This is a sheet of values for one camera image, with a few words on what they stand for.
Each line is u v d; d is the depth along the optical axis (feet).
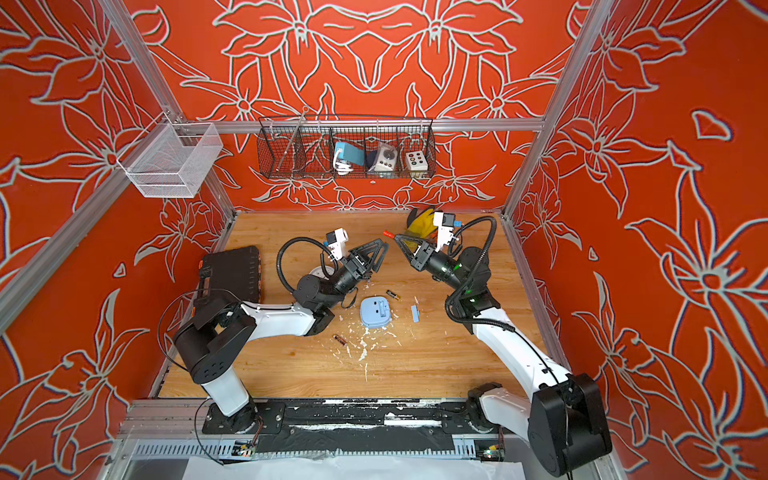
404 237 2.25
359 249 2.15
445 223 2.10
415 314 2.98
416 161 3.10
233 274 3.14
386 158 2.96
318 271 3.15
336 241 2.28
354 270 2.11
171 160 2.98
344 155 2.77
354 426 2.39
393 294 3.11
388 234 2.27
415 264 2.08
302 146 3.22
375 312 2.89
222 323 1.71
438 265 2.08
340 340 2.80
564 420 1.26
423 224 3.73
